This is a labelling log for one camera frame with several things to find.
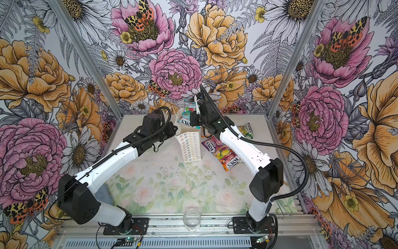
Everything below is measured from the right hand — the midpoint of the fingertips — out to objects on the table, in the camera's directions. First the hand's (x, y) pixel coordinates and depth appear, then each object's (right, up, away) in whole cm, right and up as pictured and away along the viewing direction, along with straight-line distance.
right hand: (192, 119), depth 79 cm
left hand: (-8, -6, +2) cm, 10 cm away
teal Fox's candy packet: (-2, +6, -1) cm, 7 cm away
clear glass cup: (0, -50, -2) cm, 50 cm away
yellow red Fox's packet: (+19, -21, +12) cm, 31 cm away
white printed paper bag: (-1, -9, 0) cm, 9 cm away
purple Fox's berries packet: (+11, -15, +22) cm, 29 cm away
